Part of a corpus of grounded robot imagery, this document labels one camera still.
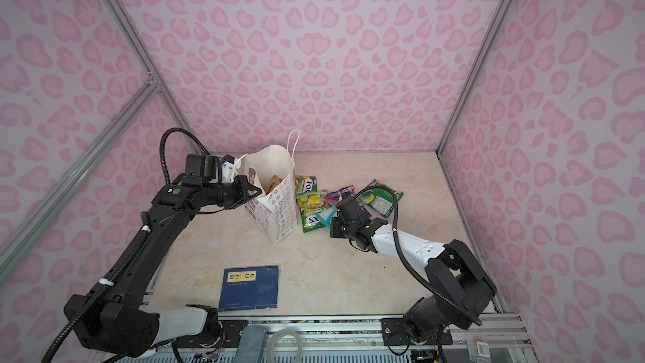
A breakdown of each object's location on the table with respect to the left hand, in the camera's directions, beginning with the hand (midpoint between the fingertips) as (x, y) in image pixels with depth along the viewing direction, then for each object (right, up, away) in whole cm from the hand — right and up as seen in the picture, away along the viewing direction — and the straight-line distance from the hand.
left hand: (263, 186), depth 75 cm
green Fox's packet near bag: (+9, -1, +32) cm, 33 cm away
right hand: (+21, -14, +13) cm, 28 cm away
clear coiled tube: (+3, -44, -4) cm, 45 cm away
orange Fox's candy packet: (-2, 0, +20) cm, 20 cm away
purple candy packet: (+22, -6, +27) cm, 35 cm away
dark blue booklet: (-7, -33, +7) cm, 35 cm away
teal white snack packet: (+19, -12, +16) cm, 27 cm away
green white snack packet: (+40, -7, +26) cm, 48 cm away
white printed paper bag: (-2, +5, +18) cm, 19 cm away
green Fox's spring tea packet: (+12, -8, +23) cm, 27 cm away
